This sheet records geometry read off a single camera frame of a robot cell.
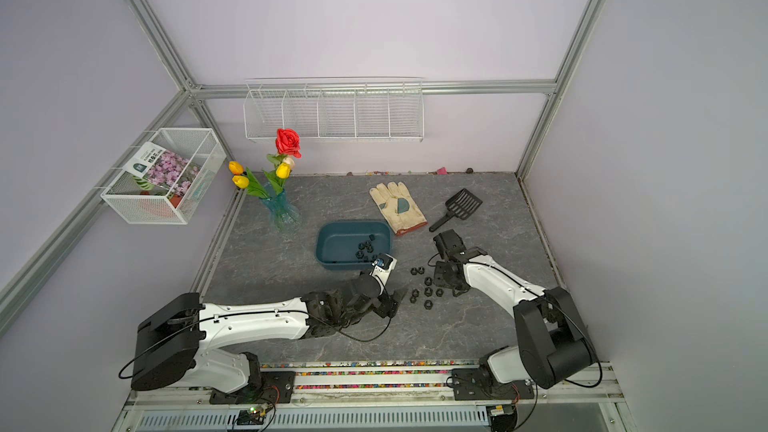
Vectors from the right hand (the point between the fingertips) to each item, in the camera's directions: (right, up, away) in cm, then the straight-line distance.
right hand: (445, 276), depth 90 cm
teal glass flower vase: (-55, +18, +15) cm, 59 cm away
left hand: (-15, 0, -12) cm, 19 cm away
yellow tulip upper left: (-59, +32, -9) cm, 68 cm away
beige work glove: (-14, +21, +19) cm, 31 cm away
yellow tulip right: (-46, +32, -9) cm, 57 cm away
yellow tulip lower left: (-56, +28, -13) cm, 64 cm away
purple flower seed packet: (-73, +31, -16) cm, 81 cm away
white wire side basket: (-80, +23, -16) cm, 85 cm away
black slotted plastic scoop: (+10, +21, +22) cm, 32 cm away
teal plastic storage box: (-30, +8, +10) cm, 32 cm away
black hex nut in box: (-25, +8, +9) cm, 28 cm away
